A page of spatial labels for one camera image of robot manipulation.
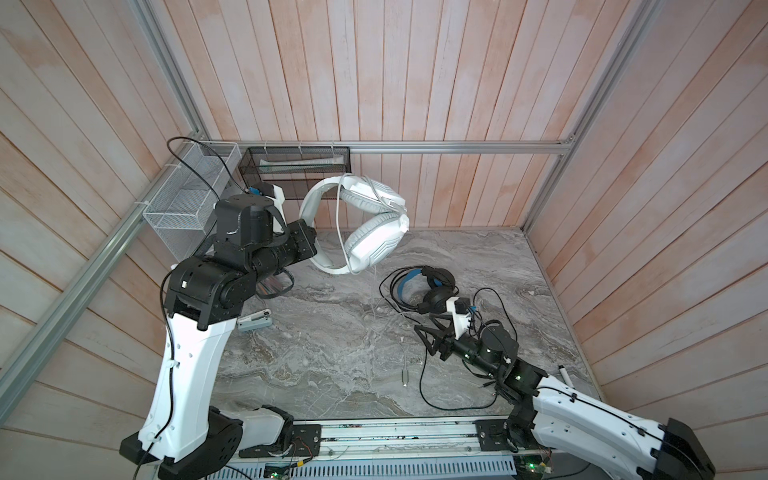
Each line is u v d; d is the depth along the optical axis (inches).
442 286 37.7
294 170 35.4
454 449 28.8
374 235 17.6
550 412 21.1
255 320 36.5
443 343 25.5
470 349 25.2
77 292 20.1
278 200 19.3
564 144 37.4
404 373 33.0
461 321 25.9
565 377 32.9
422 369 33.3
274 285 38.8
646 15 27.0
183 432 13.6
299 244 19.1
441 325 29.4
